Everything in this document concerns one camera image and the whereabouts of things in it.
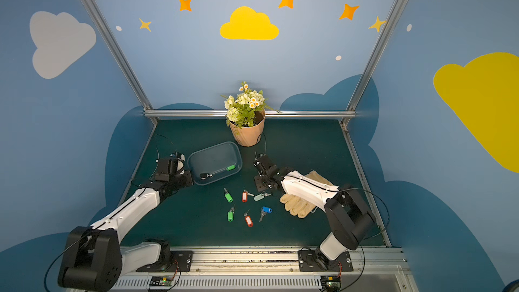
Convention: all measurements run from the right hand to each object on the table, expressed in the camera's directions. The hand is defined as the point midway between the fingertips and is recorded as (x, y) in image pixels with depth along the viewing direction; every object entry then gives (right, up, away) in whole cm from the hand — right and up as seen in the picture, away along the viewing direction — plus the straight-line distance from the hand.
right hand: (262, 178), depth 90 cm
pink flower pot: (-7, +19, +12) cm, 23 cm away
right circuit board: (+25, -35, -17) cm, 47 cm away
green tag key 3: (-16, +3, +11) cm, 20 cm away
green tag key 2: (-14, -15, -3) cm, 21 cm away
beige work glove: (+16, -12, -1) cm, 20 cm away
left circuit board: (-37, -34, -18) cm, 53 cm away
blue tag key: (+1, -13, -3) cm, 14 cm away
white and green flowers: (-9, +31, -2) cm, 32 cm away
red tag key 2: (-6, -17, -5) cm, 18 cm away
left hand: (-32, +3, 0) cm, 32 cm away
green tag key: (-16, -8, +2) cm, 18 cm away
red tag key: (-8, -9, +2) cm, 12 cm away
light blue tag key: (-1, -9, +2) cm, 9 cm away
